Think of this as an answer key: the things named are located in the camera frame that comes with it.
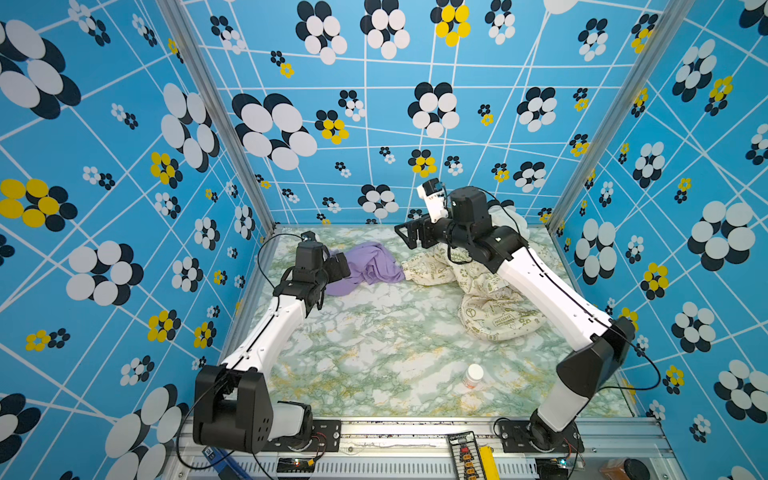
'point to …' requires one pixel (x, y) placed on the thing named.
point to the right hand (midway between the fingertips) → (412, 222)
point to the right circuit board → (552, 468)
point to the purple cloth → (371, 263)
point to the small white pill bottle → (473, 376)
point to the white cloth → (507, 216)
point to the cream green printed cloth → (490, 311)
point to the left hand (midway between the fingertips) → (335, 260)
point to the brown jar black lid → (625, 469)
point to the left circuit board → (296, 465)
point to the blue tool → (225, 464)
